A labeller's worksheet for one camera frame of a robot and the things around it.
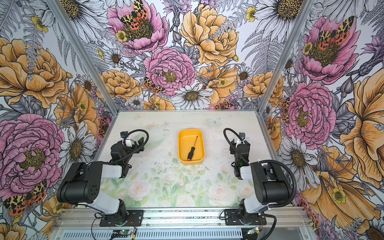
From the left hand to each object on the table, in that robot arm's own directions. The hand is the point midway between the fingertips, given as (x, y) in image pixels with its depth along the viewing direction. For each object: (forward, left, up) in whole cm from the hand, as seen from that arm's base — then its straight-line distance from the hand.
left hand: (136, 141), depth 94 cm
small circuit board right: (-46, -64, -8) cm, 79 cm away
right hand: (-2, -63, 0) cm, 63 cm away
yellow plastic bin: (+8, -31, -8) cm, 33 cm away
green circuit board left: (-46, -1, -8) cm, 47 cm away
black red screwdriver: (-9, -33, -6) cm, 34 cm away
